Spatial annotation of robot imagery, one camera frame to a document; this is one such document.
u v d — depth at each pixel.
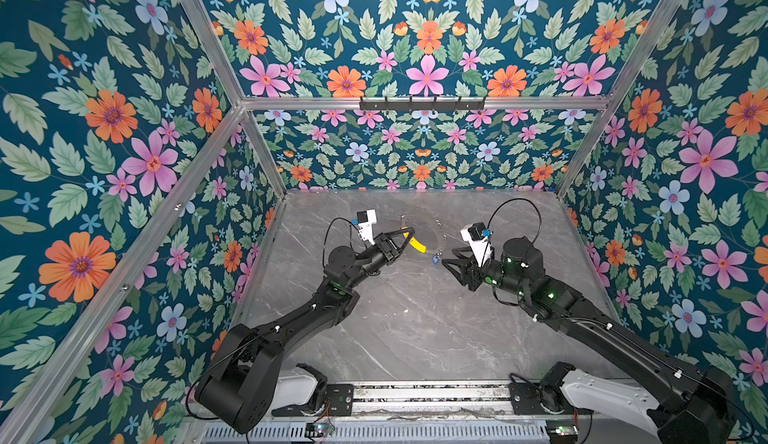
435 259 0.72
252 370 0.42
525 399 0.73
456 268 0.66
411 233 0.71
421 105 0.92
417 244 0.71
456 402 0.75
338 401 0.74
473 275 0.62
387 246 0.66
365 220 0.70
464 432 0.77
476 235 0.61
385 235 0.66
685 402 0.39
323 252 0.57
